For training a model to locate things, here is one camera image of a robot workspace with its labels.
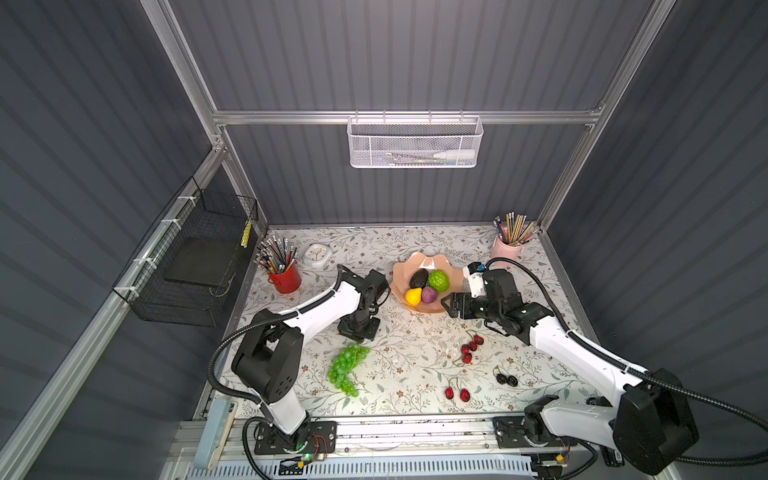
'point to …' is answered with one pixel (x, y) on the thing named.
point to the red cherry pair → (464, 394)
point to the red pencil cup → (288, 281)
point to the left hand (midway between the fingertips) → (363, 340)
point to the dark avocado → (419, 278)
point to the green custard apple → (439, 280)
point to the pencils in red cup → (275, 254)
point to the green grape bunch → (346, 361)
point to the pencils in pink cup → (516, 230)
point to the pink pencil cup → (501, 249)
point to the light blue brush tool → (219, 422)
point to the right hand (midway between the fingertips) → (456, 302)
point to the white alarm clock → (318, 255)
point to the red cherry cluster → (466, 349)
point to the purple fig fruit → (429, 295)
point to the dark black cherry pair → (511, 380)
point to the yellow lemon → (413, 295)
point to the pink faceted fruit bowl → (401, 276)
